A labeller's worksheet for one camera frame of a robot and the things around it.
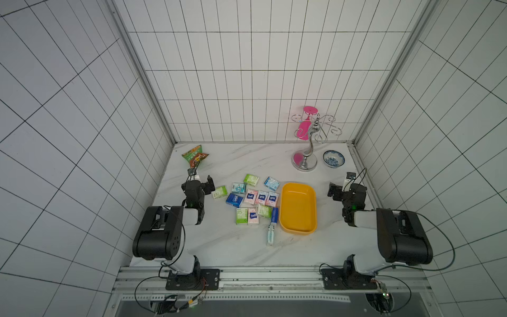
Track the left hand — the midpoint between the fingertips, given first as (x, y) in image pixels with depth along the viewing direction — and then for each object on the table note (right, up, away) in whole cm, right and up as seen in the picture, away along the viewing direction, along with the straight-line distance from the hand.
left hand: (200, 180), depth 95 cm
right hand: (+67, 0, -1) cm, 67 cm away
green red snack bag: (-6, +12, +11) cm, 18 cm away
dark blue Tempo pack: (+36, -14, -10) cm, 40 cm away
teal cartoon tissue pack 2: (+34, -21, -16) cm, 43 cm away
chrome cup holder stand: (+56, +9, +15) cm, 58 cm away
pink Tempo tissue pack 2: (+31, -8, -3) cm, 32 cm away
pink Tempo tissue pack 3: (+36, -9, -3) cm, 37 cm away
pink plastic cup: (+53, +28, +4) cm, 60 cm away
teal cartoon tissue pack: (+19, -4, +2) cm, 20 cm away
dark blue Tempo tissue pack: (+18, -9, -3) cm, 20 cm away
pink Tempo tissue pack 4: (+27, -15, -8) cm, 32 cm away
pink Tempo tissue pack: (+26, -8, -2) cm, 27 cm away
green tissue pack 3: (+32, -13, -8) cm, 35 cm away
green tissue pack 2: (+21, -15, -8) cm, 28 cm away
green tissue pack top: (+25, 0, +5) cm, 26 cm away
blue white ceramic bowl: (+73, +11, +15) cm, 75 cm away
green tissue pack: (+10, -6, 0) cm, 12 cm away
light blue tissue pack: (+36, -2, +3) cm, 36 cm away
